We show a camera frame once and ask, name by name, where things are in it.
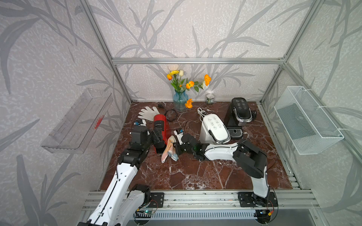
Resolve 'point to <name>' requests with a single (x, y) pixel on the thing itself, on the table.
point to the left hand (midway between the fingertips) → (157, 131)
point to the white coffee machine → (214, 130)
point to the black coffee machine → (237, 114)
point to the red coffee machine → (161, 117)
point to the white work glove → (148, 114)
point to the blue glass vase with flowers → (181, 102)
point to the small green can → (209, 99)
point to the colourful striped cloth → (170, 149)
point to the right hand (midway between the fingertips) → (171, 143)
